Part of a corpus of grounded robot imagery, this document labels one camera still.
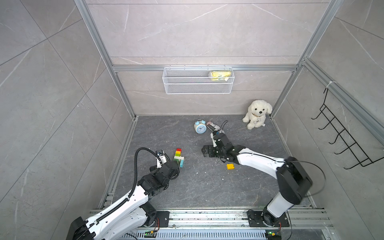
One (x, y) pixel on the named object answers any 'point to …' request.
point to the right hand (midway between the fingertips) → (208, 149)
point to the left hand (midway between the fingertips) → (169, 162)
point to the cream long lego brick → (179, 157)
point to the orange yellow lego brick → (230, 166)
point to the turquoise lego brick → (181, 163)
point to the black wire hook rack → (351, 144)
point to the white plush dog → (256, 113)
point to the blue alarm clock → (200, 126)
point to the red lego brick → (178, 149)
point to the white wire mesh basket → (198, 80)
